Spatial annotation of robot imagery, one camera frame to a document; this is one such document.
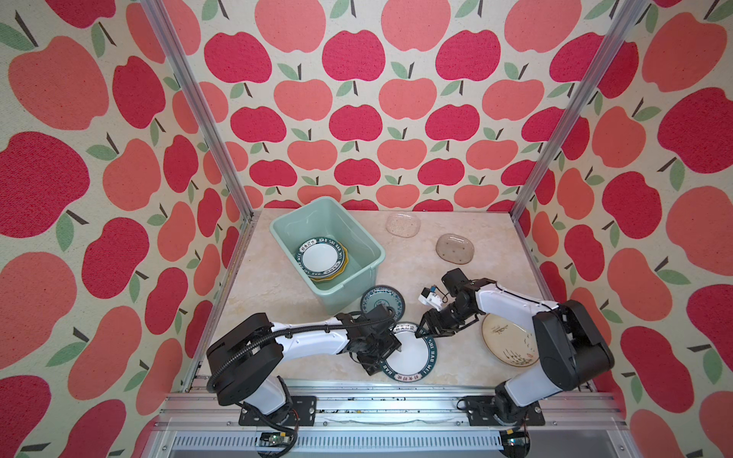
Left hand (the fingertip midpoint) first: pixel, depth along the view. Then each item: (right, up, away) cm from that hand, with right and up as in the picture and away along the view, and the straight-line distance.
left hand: (403, 362), depth 79 cm
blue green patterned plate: (-5, +15, +17) cm, 24 cm away
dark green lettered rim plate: (+4, 0, +3) cm, 5 cm away
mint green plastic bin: (-26, +43, +27) cm, 57 cm away
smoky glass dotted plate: (+24, +31, +32) cm, 50 cm away
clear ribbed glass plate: (+5, +41, +40) cm, 57 cm away
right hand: (+8, +6, +6) cm, 11 cm away
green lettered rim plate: (-28, +28, +26) cm, 47 cm away
